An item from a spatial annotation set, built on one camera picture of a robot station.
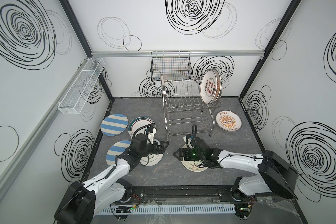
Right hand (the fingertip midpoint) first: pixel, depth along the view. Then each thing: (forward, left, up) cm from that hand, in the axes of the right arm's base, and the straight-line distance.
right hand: (176, 156), depth 80 cm
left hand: (+6, +7, +4) cm, 10 cm away
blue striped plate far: (+26, +46, -6) cm, 53 cm away
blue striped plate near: (+8, +39, -7) cm, 40 cm away
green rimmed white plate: (+27, +28, -6) cm, 39 cm away
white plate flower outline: (0, +15, -7) cm, 16 cm away
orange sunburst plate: (+31, -41, -7) cm, 52 cm away
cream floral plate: (-3, -8, -7) cm, 11 cm away
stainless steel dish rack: (+37, -8, -5) cm, 39 cm away
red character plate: (+30, -18, +27) cm, 44 cm away
